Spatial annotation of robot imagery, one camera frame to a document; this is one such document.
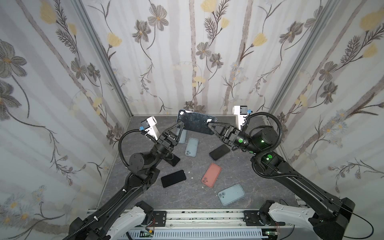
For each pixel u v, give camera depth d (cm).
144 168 46
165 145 49
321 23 73
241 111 50
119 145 50
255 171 50
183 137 108
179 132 52
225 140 50
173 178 88
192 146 102
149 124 51
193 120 52
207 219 75
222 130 55
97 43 80
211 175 89
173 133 53
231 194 83
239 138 50
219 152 97
